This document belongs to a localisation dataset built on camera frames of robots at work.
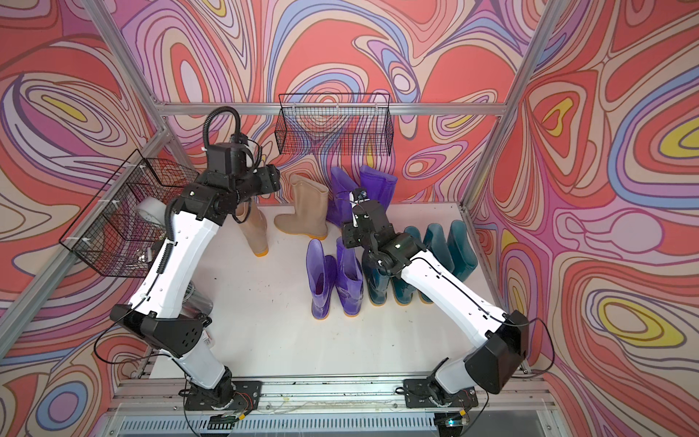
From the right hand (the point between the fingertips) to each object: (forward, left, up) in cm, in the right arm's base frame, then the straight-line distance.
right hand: (350, 231), depth 76 cm
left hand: (+11, +21, +14) cm, 27 cm away
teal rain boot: (-13, -7, -4) cm, 15 cm away
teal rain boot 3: (-5, -32, -4) cm, 32 cm away
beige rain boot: (+20, +14, -9) cm, 26 cm away
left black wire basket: (-3, +63, +5) cm, 63 cm away
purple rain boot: (-14, 0, -2) cm, 14 cm away
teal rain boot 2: (-12, -16, -16) cm, 26 cm away
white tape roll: (+4, +54, +7) cm, 55 cm away
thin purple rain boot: (+23, +4, -12) cm, 26 cm away
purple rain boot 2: (+23, -11, -4) cm, 26 cm away
